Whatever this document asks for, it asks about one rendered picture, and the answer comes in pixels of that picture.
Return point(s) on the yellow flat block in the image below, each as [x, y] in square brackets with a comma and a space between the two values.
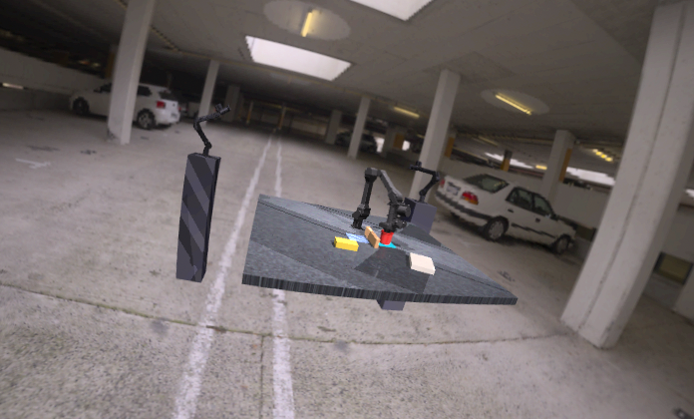
[345, 243]

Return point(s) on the light wooden plank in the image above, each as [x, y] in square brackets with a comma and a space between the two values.
[373, 238]

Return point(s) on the red cup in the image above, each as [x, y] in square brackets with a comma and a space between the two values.
[385, 238]

